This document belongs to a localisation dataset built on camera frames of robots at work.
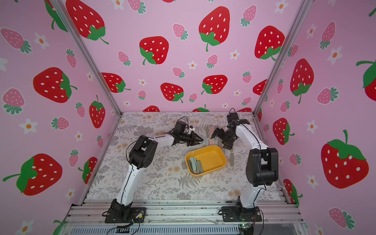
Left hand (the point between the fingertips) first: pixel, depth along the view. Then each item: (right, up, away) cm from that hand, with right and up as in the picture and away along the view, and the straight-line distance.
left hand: (204, 141), depth 98 cm
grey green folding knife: (+18, -12, -3) cm, 22 cm away
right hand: (+9, +1, -8) cm, 12 cm away
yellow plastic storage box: (+5, -11, -4) cm, 12 cm away
